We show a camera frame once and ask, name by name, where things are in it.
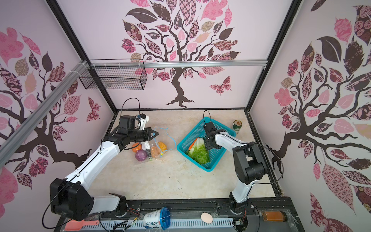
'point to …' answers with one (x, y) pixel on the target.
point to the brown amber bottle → (274, 216)
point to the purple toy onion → (141, 155)
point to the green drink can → (236, 125)
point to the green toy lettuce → (199, 152)
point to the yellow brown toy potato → (163, 146)
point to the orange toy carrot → (193, 143)
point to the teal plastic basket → (215, 154)
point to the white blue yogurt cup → (159, 218)
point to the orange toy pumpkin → (136, 146)
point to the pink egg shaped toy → (206, 217)
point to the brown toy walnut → (155, 151)
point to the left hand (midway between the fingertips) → (158, 135)
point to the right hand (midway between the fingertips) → (215, 142)
